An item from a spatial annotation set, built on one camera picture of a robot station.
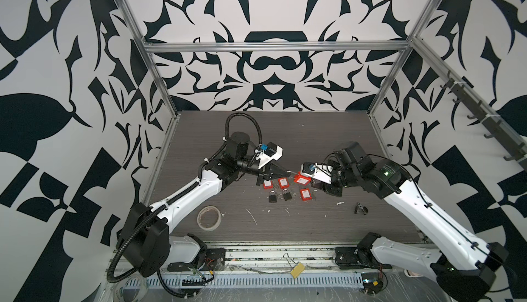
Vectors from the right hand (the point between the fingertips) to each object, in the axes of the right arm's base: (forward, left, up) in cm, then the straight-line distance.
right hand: (316, 174), depth 70 cm
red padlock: (-3, +6, +3) cm, 7 cm away
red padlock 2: (+7, +16, -21) cm, 28 cm away
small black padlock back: (+2, +15, -22) cm, 27 cm away
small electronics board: (-29, -19, -24) cm, 42 cm away
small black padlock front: (+2, +9, -22) cm, 24 cm away
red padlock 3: (+7, +9, -21) cm, 24 cm away
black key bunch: (-4, -23, -22) cm, 32 cm away
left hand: (0, +9, +4) cm, 9 cm away
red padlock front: (+2, +1, -22) cm, 22 cm away
